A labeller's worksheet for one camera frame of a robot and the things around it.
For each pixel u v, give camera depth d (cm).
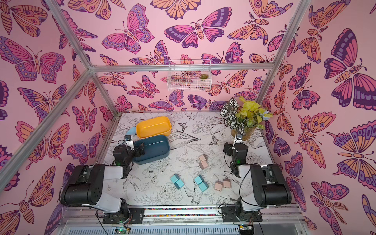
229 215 73
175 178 85
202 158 92
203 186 81
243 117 84
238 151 70
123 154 72
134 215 73
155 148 100
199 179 84
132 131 108
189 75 95
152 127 112
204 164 90
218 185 82
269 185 45
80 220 73
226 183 83
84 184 46
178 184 82
